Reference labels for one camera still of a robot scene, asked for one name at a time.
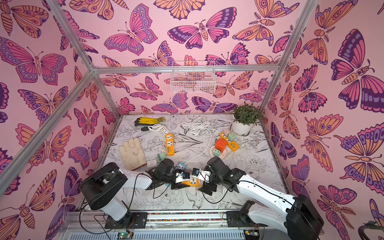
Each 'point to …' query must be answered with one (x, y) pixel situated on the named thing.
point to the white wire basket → (193, 76)
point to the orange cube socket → (220, 145)
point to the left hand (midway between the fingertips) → (189, 178)
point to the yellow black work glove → (144, 120)
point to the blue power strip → (181, 166)
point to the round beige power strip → (222, 155)
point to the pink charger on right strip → (226, 132)
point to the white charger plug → (152, 163)
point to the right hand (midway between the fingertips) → (200, 180)
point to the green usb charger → (161, 156)
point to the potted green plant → (245, 115)
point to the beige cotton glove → (132, 155)
